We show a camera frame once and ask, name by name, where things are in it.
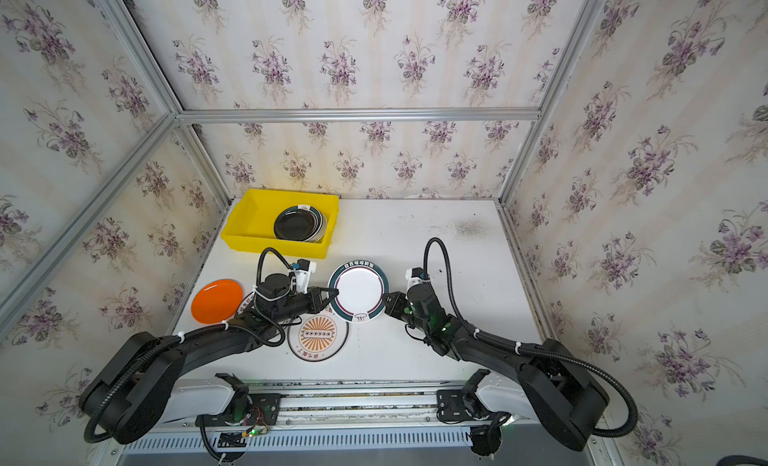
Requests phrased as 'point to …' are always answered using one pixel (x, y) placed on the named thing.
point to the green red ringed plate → (361, 285)
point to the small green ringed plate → (321, 226)
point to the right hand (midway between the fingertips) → (376, 300)
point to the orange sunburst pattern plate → (318, 337)
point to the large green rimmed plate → (244, 303)
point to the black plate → (300, 223)
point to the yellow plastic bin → (252, 223)
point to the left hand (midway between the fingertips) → (338, 290)
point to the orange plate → (217, 302)
